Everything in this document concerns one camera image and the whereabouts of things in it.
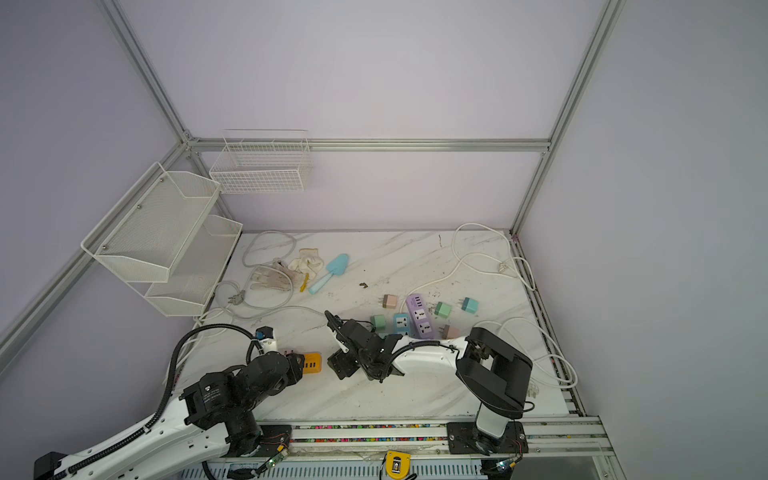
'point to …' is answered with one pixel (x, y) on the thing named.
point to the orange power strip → (312, 363)
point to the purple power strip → (420, 322)
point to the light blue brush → (337, 266)
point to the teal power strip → (401, 323)
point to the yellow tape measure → (397, 464)
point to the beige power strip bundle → (284, 277)
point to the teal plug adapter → (470, 305)
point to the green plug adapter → (442, 309)
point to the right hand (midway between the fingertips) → (335, 356)
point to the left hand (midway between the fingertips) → (296, 363)
